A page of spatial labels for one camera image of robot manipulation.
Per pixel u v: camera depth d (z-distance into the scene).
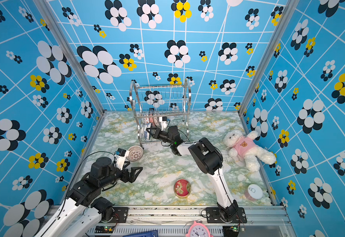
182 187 0.79
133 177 0.65
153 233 0.64
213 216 0.73
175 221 0.73
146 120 0.96
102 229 0.72
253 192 0.76
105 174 0.57
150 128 0.89
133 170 0.65
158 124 0.99
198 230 0.68
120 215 0.74
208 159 0.57
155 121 0.97
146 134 0.89
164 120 0.87
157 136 0.83
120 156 0.64
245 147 0.89
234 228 0.71
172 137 0.78
